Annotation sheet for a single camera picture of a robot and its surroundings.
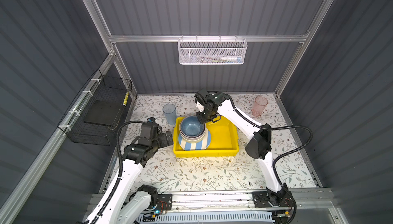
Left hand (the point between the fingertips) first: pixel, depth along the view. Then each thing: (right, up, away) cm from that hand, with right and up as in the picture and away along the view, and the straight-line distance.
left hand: (163, 136), depth 77 cm
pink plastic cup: (+60, +18, +26) cm, 68 cm away
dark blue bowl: (+13, +3, +13) cm, 19 cm away
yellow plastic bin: (+34, -6, +16) cm, 38 cm away
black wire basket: (-32, +12, -4) cm, 34 cm away
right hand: (+20, +7, +10) cm, 23 cm away
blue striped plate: (+16, -8, +12) cm, 21 cm away
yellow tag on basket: (-22, +19, +5) cm, 30 cm away
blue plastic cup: (+1, +12, +13) cm, 18 cm away
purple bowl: (+15, -2, +5) cm, 16 cm away
